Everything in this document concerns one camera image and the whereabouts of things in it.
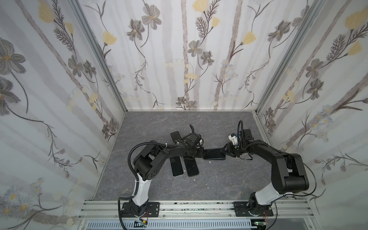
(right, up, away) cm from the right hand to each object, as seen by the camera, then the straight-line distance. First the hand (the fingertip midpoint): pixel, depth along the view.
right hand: (220, 147), depth 90 cm
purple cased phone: (-28, -11, -3) cm, 30 cm away
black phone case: (-5, -4, -2) cm, 6 cm away
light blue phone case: (-30, +6, +12) cm, 33 cm away
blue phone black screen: (-30, +7, +13) cm, 33 cm away
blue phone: (-5, -4, -2) cm, 6 cm away
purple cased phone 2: (-18, -11, -3) cm, 22 cm away
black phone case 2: (-19, -11, 0) cm, 22 cm away
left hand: (-11, -3, +4) cm, 12 cm away
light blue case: (-28, -11, -3) cm, 30 cm away
